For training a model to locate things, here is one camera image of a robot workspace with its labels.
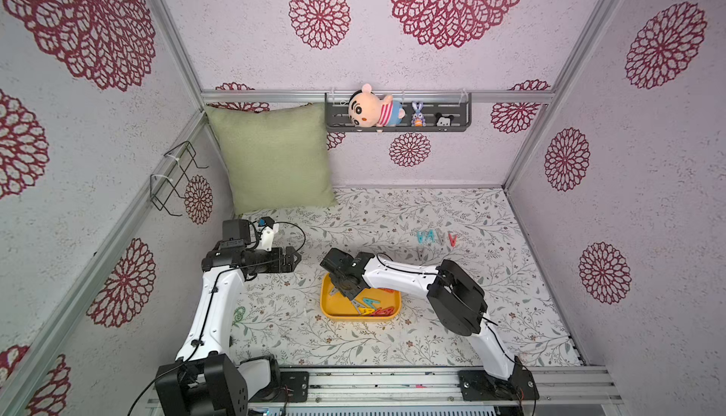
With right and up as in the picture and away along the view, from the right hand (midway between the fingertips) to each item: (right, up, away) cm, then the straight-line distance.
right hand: (329, 281), depth 91 cm
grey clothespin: (+40, +13, +15) cm, 45 cm away
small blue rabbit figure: (+29, +53, 0) cm, 60 cm away
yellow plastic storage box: (+2, -7, -2) cm, 8 cm away
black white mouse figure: (+37, +52, +1) cm, 64 cm away
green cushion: (-18, +40, +4) cm, 44 cm away
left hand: (-11, +8, -10) cm, 17 cm away
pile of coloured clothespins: (+12, -7, -3) cm, 15 cm away
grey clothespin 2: (+31, +8, +9) cm, 33 cm away
